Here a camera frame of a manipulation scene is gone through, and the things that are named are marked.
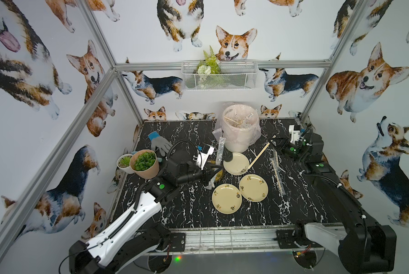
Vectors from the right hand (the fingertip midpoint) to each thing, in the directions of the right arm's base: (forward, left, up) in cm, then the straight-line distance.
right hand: (266, 137), depth 75 cm
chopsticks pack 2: (-2, -11, -28) cm, 30 cm away
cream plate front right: (-11, +3, -29) cm, 31 cm away
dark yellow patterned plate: (-5, +21, -26) cm, 34 cm away
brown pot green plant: (-3, +59, -15) cm, 61 cm away
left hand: (-14, +19, 0) cm, 24 cm away
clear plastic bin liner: (+10, +1, -12) cm, 16 cm away
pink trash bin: (+20, +9, -11) cm, 25 cm away
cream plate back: (+2, +10, -27) cm, 29 cm away
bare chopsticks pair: (-4, +2, -5) cm, 7 cm away
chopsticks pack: (-14, +24, -15) cm, 32 cm away
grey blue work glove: (+15, +55, -25) cm, 63 cm away
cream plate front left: (-17, +17, -28) cm, 37 cm away
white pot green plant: (-3, +71, -16) cm, 72 cm away
